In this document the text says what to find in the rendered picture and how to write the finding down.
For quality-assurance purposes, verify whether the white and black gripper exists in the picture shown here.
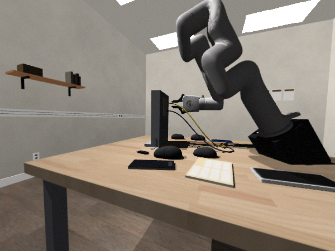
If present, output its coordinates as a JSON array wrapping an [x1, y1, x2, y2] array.
[[171, 94, 200, 114]]

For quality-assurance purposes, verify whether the dark grey panel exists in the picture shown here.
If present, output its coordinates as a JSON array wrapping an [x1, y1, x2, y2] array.
[[144, 90, 169, 147]]

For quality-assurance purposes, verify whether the black computer mouse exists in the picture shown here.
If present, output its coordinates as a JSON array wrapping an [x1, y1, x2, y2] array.
[[193, 147, 217, 158], [190, 134, 205, 141], [171, 134, 184, 139], [154, 146, 182, 159]]

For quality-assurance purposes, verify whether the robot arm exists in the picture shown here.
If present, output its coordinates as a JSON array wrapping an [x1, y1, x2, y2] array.
[[176, 0, 301, 138]]

